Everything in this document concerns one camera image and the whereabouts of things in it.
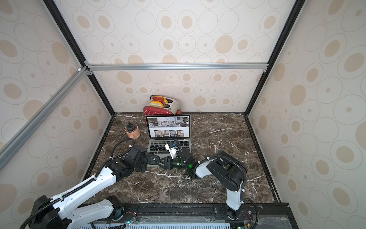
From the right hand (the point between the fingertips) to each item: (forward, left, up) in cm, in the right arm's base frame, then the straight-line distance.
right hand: (156, 167), depth 79 cm
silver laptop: (+28, +2, 0) cm, 28 cm away
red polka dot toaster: (+40, +2, +10) cm, 41 cm away
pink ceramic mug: (+25, +22, 0) cm, 33 cm away
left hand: (+6, +2, +4) cm, 7 cm away
